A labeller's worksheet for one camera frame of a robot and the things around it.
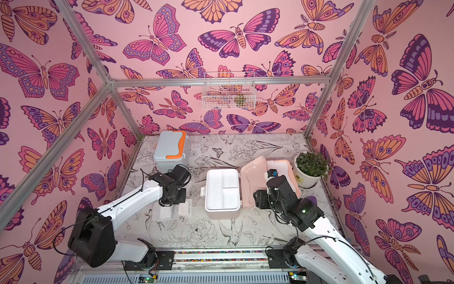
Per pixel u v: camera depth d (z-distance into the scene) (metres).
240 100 0.94
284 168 0.85
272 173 0.65
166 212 0.88
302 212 0.48
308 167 0.83
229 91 0.96
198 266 0.73
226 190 0.84
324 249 0.46
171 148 0.94
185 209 0.87
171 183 0.62
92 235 0.42
